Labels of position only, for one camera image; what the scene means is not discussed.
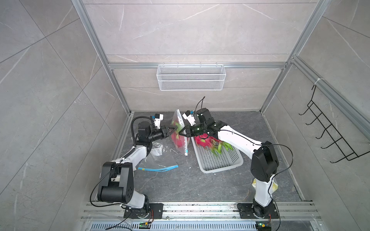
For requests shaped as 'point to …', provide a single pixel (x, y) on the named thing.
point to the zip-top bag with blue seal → (159, 159)
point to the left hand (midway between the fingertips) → (177, 127)
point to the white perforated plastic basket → (209, 162)
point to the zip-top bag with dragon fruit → (178, 118)
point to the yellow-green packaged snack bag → (273, 186)
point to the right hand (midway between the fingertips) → (180, 133)
